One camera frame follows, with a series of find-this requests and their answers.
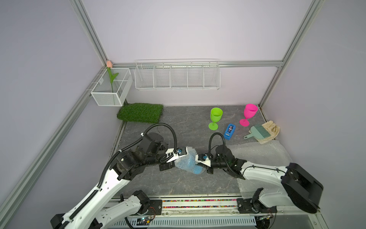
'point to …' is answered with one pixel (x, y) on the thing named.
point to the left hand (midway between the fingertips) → (177, 155)
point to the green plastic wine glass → (216, 114)
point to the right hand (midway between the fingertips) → (195, 160)
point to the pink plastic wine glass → (250, 110)
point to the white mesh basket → (113, 87)
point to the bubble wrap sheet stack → (271, 152)
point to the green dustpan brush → (258, 131)
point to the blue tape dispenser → (229, 131)
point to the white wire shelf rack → (177, 74)
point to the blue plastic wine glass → (197, 169)
